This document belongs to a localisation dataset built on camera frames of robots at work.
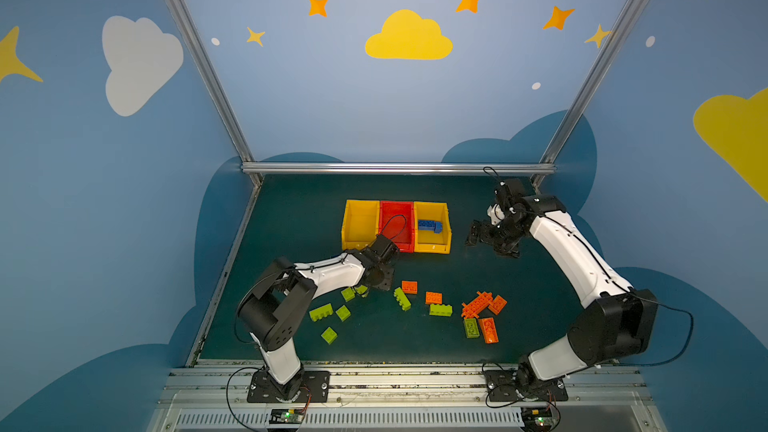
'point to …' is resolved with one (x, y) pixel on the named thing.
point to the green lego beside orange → (361, 289)
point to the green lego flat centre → (441, 310)
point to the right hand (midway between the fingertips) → (483, 243)
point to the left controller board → (286, 416)
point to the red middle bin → (396, 223)
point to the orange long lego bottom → (489, 330)
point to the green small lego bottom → (329, 335)
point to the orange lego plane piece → (473, 308)
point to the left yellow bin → (361, 223)
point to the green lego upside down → (472, 328)
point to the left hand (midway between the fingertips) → (388, 280)
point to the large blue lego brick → (427, 225)
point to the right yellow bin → (427, 241)
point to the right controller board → (537, 417)
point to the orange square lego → (497, 304)
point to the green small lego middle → (343, 313)
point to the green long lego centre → (402, 298)
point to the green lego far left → (321, 311)
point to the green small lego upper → (348, 294)
